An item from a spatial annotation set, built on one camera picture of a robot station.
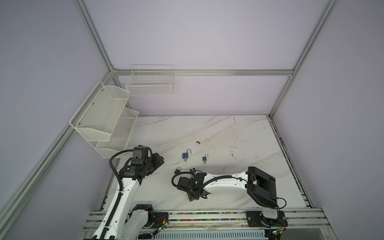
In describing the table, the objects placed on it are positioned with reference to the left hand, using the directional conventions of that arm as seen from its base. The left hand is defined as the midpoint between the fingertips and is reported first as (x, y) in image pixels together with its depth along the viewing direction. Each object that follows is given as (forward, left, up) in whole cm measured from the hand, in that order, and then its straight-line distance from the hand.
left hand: (160, 161), depth 79 cm
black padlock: (+1, -8, -14) cm, 16 cm away
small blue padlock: (+10, -25, -14) cm, 30 cm away
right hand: (-12, -19, -14) cm, 27 cm away
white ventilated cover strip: (-31, -44, -14) cm, 56 cm away
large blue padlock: (+11, -13, -13) cm, 21 cm away
